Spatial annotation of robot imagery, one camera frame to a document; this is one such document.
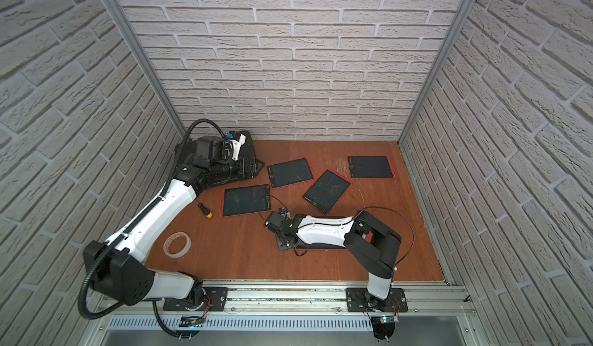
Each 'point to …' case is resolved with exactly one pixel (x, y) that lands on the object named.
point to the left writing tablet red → (245, 200)
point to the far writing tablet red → (290, 172)
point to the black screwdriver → (206, 212)
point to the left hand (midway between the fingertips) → (258, 159)
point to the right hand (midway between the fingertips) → (290, 239)
